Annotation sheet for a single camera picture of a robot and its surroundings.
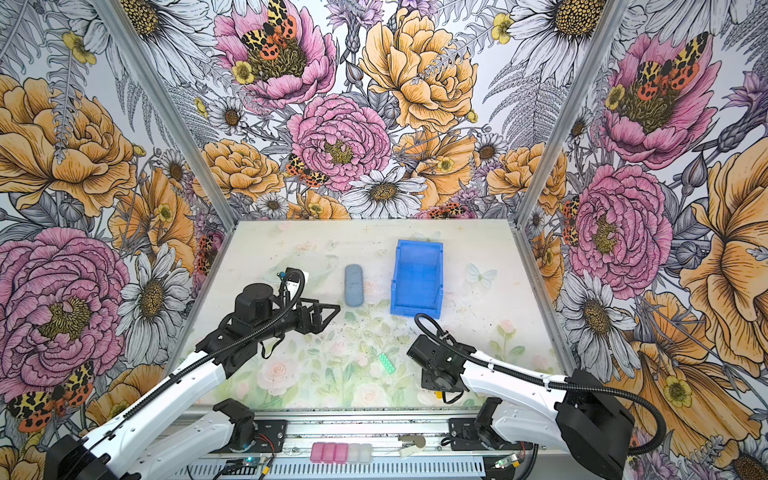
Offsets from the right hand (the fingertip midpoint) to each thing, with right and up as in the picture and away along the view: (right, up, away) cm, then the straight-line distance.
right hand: (437, 391), depth 81 cm
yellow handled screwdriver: (0, 0, -1) cm, 1 cm away
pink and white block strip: (-24, -10, -10) cm, 28 cm away
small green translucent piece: (-13, +5, +4) cm, 14 cm away
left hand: (-28, +21, -4) cm, 36 cm away
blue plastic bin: (-3, +26, +22) cm, 34 cm away
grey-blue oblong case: (-24, +26, +18) cm, 40 cm away
